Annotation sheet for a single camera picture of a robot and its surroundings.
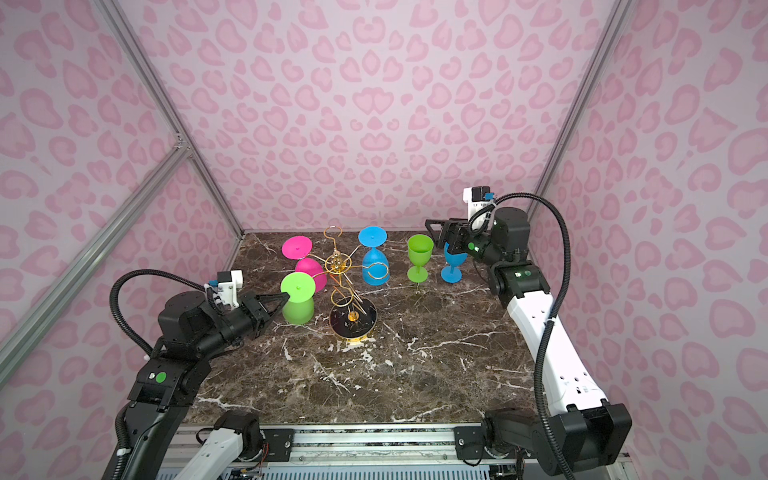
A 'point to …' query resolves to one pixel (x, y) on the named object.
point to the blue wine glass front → (450, 274)
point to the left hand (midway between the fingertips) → (289, 291)
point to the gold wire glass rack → (352, 317)
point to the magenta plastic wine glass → (298, 248)
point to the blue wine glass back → (375, 265)
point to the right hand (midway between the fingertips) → (439, 220)
